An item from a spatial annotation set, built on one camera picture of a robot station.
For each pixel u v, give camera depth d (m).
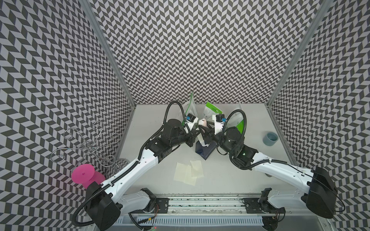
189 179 0.83
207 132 0.62
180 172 0.85
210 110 0.87
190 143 0.64
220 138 0.60
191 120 0.61
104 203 0.37
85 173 0.54
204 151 0.80
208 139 0.62
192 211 0.72
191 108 0.92
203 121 0.69
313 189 0.40
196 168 0.87
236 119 0.83
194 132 0.64
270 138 0.94
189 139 0.63
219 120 0.59
